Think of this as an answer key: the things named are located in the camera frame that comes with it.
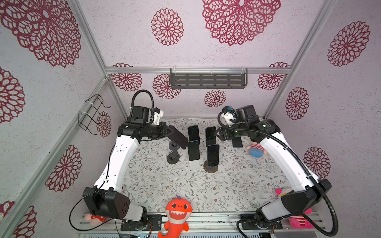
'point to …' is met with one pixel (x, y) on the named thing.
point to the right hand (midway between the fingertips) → (221, 128)
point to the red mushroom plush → (102, 218)
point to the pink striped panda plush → (298, 221)
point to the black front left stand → (173, 157)
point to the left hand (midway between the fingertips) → (172, 133)
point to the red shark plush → (178, 210)
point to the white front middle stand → (194, 164)
